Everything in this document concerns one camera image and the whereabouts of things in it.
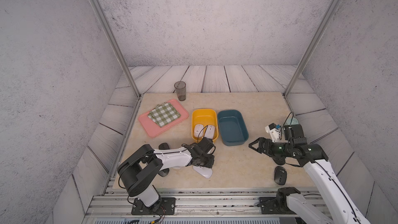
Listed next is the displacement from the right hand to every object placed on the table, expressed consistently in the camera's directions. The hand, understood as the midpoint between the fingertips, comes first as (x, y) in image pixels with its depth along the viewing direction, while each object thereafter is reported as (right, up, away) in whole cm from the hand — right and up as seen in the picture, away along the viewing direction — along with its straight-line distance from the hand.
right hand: (257, 148), depth 73 cm
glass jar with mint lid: (+29, +10, +20) cm, 36 cm away
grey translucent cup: (-42, +33, +41) cm, 67 cm away
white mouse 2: (-21, +3, +25) cm, 32 cm away
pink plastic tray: (-58, +4, +29) cm, 65 cm away
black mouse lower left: (-46, -16, +10) cm, 50 cm away
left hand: (-19, -13, +13) cm, 26 cm away
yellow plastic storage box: (-24, +12, +34) cm, 44 cm away
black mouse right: (+15, -16, +8) cm, 23 cm away
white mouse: (-23, -15, +8) cm, 29 cm away
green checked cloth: (-52, +14, +35) cm, 64 cm away
